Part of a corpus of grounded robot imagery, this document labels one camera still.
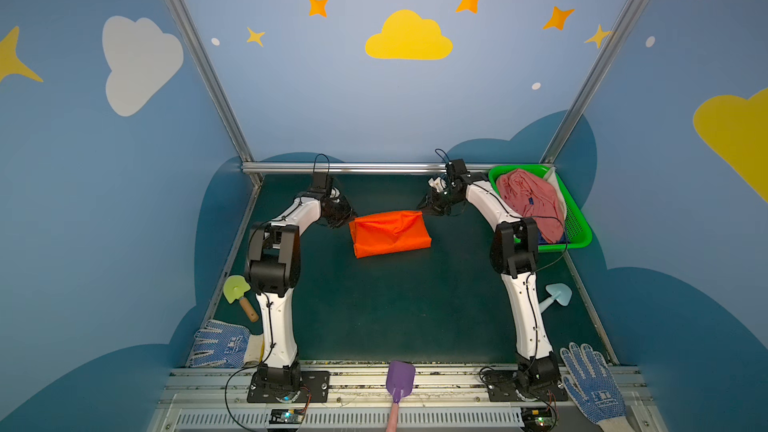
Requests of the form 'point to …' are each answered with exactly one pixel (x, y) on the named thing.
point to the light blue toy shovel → (560, 292)
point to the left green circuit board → (286, 416)
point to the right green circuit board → (538, 417)
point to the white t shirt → (553, 178)
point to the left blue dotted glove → (219, 344)
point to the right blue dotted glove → (596, 388)
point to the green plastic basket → (579, 229)
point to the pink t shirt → (531, 198)
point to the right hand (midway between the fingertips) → (421, 205)
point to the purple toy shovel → (400, 379)
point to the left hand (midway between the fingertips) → (360, 212)
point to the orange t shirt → (389, 233)
